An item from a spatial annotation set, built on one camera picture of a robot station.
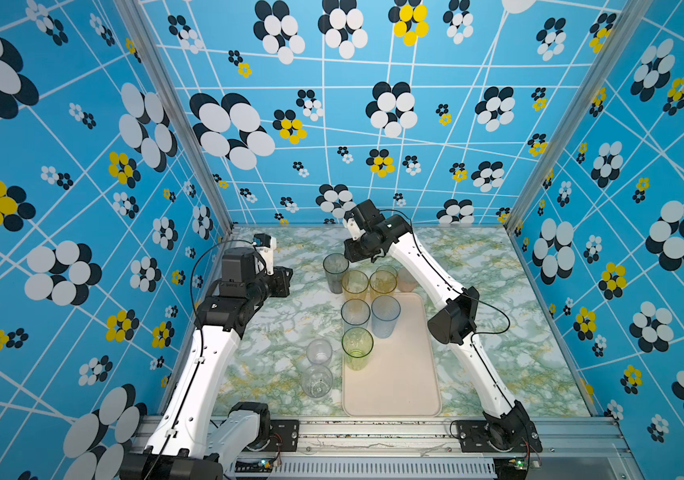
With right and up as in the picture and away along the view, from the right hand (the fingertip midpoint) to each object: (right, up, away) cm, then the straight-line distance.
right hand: (351, 253), depth 93 cm
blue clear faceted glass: (+1, -18, -6) cm, 19 cm away
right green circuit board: (+38, -51, -22) cm, 67 cm away
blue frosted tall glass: (+10, -17, -6) cm, 21 cm away
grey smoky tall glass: (-5, -4, 0) cm, 7 cm away
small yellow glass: (+10, -7, -2) cm, 12 cm away
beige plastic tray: (+11, -33, -8) cm, 35 cm away
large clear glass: (-9, -36, -10) cm, 38 cm away
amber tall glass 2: (+10, -9, +1) cm, 14 cm away
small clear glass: (-9, -29, -5) cm, 31 cm away
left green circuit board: (-23, -51, -22) cm, 60 cm away
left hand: (-16, -4, -18) cm, 24 cm away
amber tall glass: (+1, -10, +2) cm, 11 cm away
